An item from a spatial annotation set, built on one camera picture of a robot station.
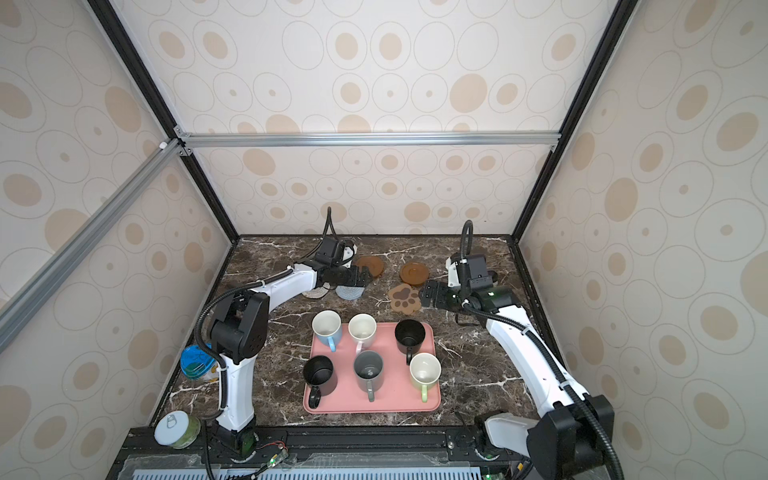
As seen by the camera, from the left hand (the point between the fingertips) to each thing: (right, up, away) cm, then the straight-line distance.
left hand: (369, 270), depth 97 cm
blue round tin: (-44, -23, -19) cm, 53 cm away
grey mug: (+1, -28, -13) cm, 31 cm away
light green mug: (+17, -29, -11) cm, 35 cm away
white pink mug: (-1, -17, -7) cm, 19 cm away
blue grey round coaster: (-7, -8, +6) cm, 12 cm away
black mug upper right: (+13, -19, -10) cm, 25 cm away
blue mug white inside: (-12, -18, -6) cm, 22 cm away
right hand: (+19, -6, -17) cm, 26 cm away
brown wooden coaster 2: (+16, -1, +12) cm, 20 cm away
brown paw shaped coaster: (+12, -10, +4) cm, 15 cm away
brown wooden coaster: (+1, +2, +14) cm, 14 cm away
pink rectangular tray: (+9, -34, -15) cm, 38 cm away
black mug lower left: (-13, -29, -14) cm, 34 cm away
